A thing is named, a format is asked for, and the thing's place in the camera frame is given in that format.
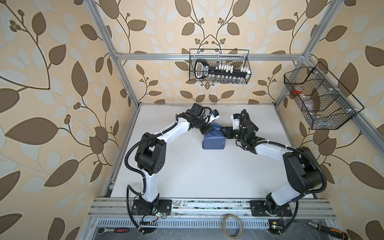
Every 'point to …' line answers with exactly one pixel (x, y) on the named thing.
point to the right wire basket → (326, 104)
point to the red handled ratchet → (103, 230)
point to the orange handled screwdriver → (333, 232)
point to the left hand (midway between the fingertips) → (213, 125)
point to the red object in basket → (297, 90)
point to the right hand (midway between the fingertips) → (223, 129)
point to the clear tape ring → (241, 229)
